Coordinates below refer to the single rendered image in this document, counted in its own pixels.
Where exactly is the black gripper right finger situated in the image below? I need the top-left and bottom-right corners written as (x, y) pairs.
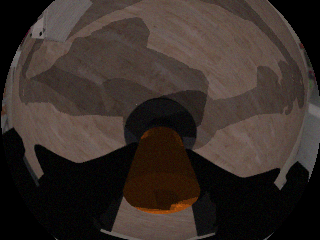
top-left (185, 148), bottom-right (280, 237)

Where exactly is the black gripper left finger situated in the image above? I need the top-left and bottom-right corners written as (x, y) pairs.
top-left (35, 143), bottom-right (139, 232)

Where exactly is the black round pedestal with shaft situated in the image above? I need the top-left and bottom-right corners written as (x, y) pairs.
top-left (124, 97), bottom-right (197, 149)

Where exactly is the orange cylinder with d-shaped hole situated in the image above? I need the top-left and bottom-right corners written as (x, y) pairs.
top-left (123, 125), bottom-right (201, 215)

